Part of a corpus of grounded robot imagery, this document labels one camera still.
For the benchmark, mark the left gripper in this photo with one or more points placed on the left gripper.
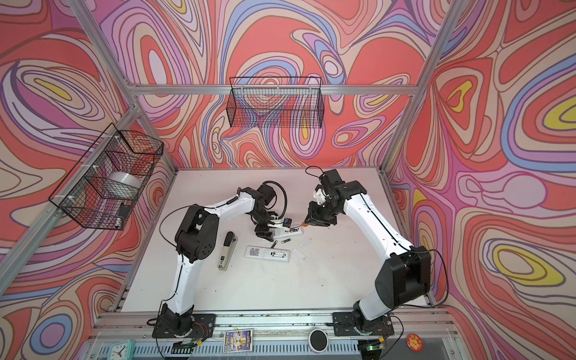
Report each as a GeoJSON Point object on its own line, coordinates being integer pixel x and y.
{"type": "Point", "coordinates": [265, 233]}

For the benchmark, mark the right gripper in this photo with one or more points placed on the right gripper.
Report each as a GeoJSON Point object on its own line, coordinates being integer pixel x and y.
{"type": "Point", "coordinates": [313, 217]}

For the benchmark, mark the white remote control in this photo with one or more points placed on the white remote control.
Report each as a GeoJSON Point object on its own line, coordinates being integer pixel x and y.
{"type": "Point", "coordinates": [268, 254]}
{"type": "Point", "coordinates": [286, 233]}

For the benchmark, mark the white battery cover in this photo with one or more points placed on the white battery cover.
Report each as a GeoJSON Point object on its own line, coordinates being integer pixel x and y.
{"type": "Point", "coordinates": [299, 255]}
{"type": "Point", "coordinates": [305, 243]}

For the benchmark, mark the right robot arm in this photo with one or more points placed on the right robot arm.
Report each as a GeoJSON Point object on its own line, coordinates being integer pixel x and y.
{"type": "Point", "coordinates": [405, 274]}

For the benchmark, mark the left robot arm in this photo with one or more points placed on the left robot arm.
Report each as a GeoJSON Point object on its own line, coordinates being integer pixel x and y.
{"type": "Point", "coordinates": [195, 240]}

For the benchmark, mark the beige black stapler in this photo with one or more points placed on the beige black stapler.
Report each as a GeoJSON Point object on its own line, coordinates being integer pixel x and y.
{"type": "Point", "coordinates": [228, 248]}

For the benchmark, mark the colourful card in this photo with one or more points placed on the colourful card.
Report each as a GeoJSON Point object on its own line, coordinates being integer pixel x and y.
{"type": "Point", "coordinates": [238, 341]}

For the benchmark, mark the round black white speaker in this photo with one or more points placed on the round black white speaker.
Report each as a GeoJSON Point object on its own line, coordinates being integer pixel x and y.
{"type": "Point", "coordinates": [318, 340]}

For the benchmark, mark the small black item in basket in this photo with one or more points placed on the small black item in basket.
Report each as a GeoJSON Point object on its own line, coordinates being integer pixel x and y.
{"type": "Point", "coordinates": [123, 211]}

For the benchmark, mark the white tape roll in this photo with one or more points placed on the white tape roll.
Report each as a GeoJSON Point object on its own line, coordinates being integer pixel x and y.
{"type": "Point", "coordinates": [123, 184]}

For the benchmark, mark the red round badge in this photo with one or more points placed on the red round badge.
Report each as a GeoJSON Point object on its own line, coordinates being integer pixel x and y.
{"type": "Point", "coordinates": [414, 343]}

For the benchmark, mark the small green clock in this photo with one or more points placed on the small green clock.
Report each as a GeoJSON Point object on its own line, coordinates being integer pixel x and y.
{"type": "Point", "coordinates": [122, 351]}

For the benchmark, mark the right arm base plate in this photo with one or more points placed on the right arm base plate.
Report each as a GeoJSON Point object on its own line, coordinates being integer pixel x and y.
{"type": "Point", "coordinates": [352, 323]}

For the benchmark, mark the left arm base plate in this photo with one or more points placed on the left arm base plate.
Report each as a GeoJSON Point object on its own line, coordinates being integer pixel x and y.
{"type": "Point", "coordinates": [196, 326]}

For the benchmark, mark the black wire basket back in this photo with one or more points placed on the black wire basket back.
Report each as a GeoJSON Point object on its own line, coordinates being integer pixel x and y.
{"type": "Point", "coordinates": [275, 102]}

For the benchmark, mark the black wire basket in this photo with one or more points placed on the black wire basket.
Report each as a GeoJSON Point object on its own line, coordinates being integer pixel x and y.
{"type": "Point", "coordinates": [275, 102]}
{"type": "Point", "coordinates": [86, 200]}

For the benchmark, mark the black wire basket left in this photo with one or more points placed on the black wire basket left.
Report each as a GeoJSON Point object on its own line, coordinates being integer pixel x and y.
{"type": "Point", "coordinates": [86, 200]}

